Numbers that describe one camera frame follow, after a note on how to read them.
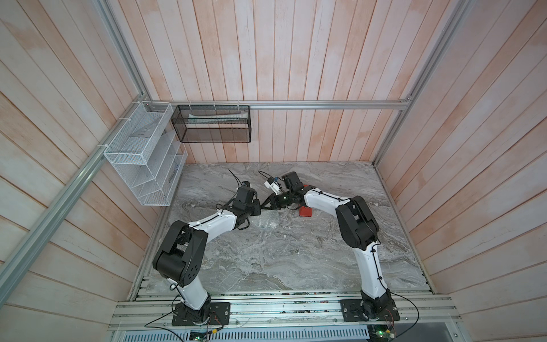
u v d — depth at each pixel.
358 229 0.57
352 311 0.73
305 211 0.97
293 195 0.80
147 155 0.73
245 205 0.73
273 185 0.92
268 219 0.90
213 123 1.04
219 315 0.73
